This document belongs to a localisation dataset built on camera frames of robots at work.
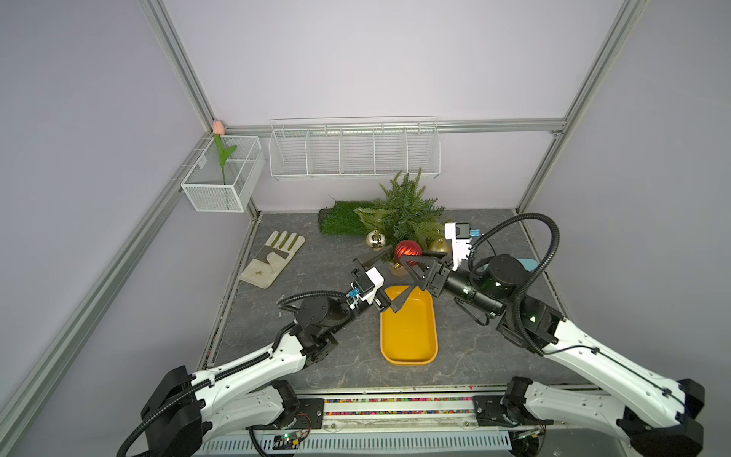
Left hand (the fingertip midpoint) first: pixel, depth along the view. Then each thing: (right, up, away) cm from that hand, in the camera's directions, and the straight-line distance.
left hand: (405, 263), depth 59 cm
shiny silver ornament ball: (-6, +5, +14) cm, 16 cm away
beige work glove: (-44, -1, +47) cm, 65 cm away
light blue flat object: (+50, -4, +45) cm, 67 cm away
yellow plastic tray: (+4, -24, +26) cm, 36 cm away
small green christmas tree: (+2, +12, +17) cm, 21 cm away
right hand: (0, +1, -1) cm, 2 cm away
